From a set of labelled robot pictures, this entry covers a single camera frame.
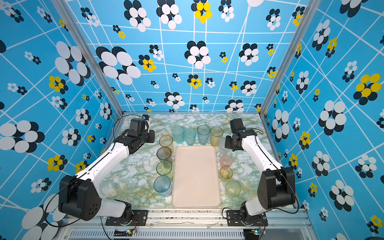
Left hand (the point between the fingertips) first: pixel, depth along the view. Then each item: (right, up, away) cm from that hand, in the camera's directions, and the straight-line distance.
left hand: (152, 132), depth 86 cm
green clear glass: (+6, -23, +5) cm, 24 cm away
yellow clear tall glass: (+39, -1, +12) cm, 41 cm away
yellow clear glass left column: (+5, -7, +18) cm, 20 cm away
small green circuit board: (-10, -49, -14) cm, 52 cm away
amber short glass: (+43, -25, +1) cm, 50 cm away
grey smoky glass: (+7, -12, -2) cm, 14 cm away
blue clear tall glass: (+30, 0, +4) cm, 30 cm away
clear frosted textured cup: (+42, -12, +4) cm, 44 cm away
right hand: (+47, -8, +1) cm, 47 cm away
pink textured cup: (+44, -18, +5) cm, 48 cm away
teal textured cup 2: (+21, -3, +9) cm, 23 cm away
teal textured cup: (+13, -1, +15) cm, 20 cm away
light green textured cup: (+46, -32, -4) cm, 56 cm away
